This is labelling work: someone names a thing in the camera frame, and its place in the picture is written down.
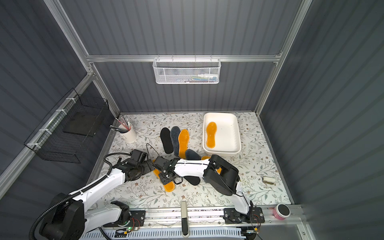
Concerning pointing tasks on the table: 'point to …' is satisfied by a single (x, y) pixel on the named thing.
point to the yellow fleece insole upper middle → (183, 138)
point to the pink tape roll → (281, 211)
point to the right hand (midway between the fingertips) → (166, 178)
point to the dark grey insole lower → (191, 155)
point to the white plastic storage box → (221, 133)
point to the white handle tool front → (184, 219)
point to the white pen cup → (130, 135)
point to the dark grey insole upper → (175, 132)
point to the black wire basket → (65, 134)
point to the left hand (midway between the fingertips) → (147, 169)
